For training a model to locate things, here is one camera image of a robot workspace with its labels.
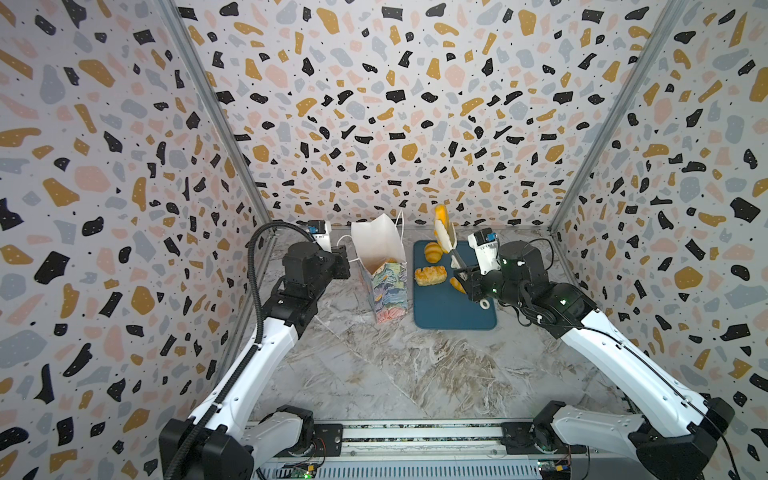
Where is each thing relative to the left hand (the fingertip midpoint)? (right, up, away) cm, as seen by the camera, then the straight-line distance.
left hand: (344, 241), depth 74 cm
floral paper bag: (+7, -3, +26) cm, 27 cm away
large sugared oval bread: (+11, -5, +21) cm, 24 cm away
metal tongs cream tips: (+26, 0, -3) cm, 26 cm away
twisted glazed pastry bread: (+24, -10, +29) cm, 39 cm away
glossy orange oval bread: (+24, +7, 0) cm, 25 cm away
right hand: (+26, -6, -6) cm, 28 cm away
